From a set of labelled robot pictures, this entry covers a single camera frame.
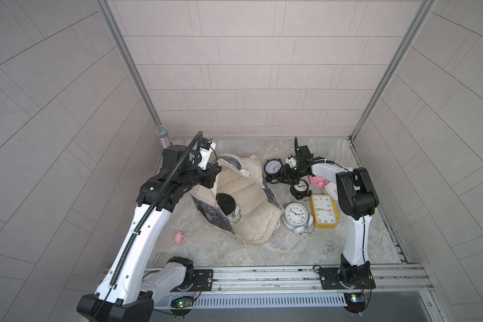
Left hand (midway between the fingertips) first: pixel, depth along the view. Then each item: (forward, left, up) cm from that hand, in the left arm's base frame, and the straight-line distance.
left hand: (223, 165), depth 68 cm
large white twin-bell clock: (-8, -29, -25) cm, 39 cm away
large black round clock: (+18, -21, -26) cm, 37 cm away
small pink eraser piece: (-15, +18, -28) cm, 36 cm away
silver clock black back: (-3, 0, -26) cm, 26 cm away
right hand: (+14, -23, -27) cm, 39 cm away
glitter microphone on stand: (+18, +27, -1) cm, 32 cm away
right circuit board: (-36, -46, -30) cm, 66 cm away
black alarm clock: (+6, -33, -26) cm, 42 cm away
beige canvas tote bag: (-7, -14, -22) cm, 27 cm away
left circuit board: (-36, +12, -27) cm, 47 cm away
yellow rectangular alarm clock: (-4, -42, -27) cm, 50 cm away
